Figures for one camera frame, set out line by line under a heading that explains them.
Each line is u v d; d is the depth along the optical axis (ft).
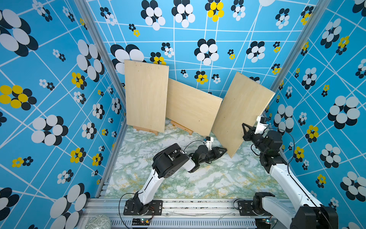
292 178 1.61
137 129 3.44
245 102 2.54
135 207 2.10
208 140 2.84
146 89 2.92
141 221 2.37
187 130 3.25
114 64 3.08
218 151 2.69
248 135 2.41
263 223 2.31
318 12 2.28
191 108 3.19
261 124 2.19
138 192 2.11
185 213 2.37
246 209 2.39
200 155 2.41
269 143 1.96
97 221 2.23
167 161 1.82
